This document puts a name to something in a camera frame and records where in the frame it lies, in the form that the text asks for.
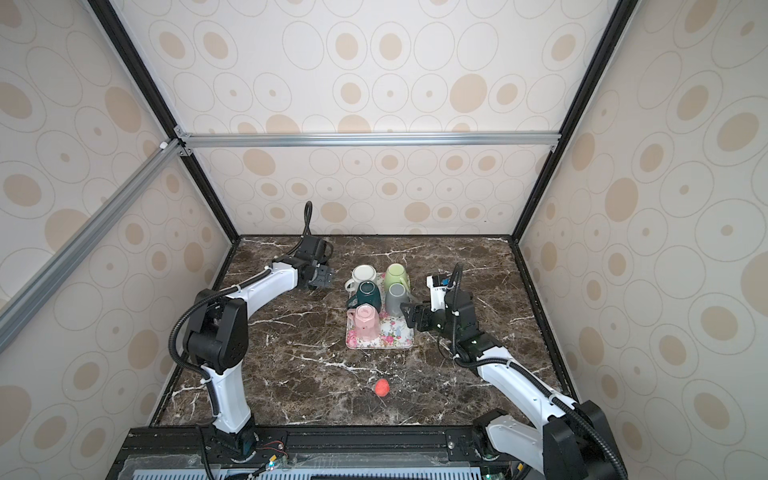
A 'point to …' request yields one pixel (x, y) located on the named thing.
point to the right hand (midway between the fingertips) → (414, 303)
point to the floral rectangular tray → (394, 332)
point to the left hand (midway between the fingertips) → (321, 266)
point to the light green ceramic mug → (396, 273)
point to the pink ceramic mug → (367, 322)
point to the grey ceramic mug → (397, 294)
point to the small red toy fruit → (381, 387)
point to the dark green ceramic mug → (368, 293)
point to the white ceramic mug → (360, 274)
